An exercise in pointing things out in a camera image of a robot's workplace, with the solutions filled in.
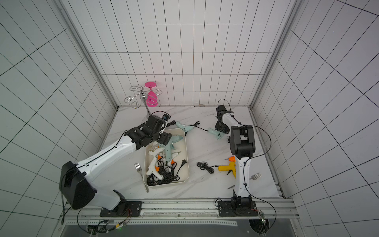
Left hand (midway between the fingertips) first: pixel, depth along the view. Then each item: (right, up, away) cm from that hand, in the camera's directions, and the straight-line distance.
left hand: (160, 134), depth 82 cm
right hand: (+37, +2, +23) cm, 44 cm away
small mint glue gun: (+14, +2, +20) cm, 25 cm away
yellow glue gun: (+42, -19, +3) cm, 46 cm away
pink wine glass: (-6, +20, +3) cm, 21 cm away
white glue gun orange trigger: (-4, -20, -3) cm, 20 cm away
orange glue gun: (+43, -17, +6) cm, 46 cm away
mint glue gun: (+36, -2, +18) cm, 41 cm away
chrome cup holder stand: (-11, +23, +7) cm, 26 cm away
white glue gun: (-2, -10, +5) cm, 12 cm away
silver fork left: (-14, -21, +5) cm, 26 cm away
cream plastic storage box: (+4, -18, +2) cm, 18 cm away
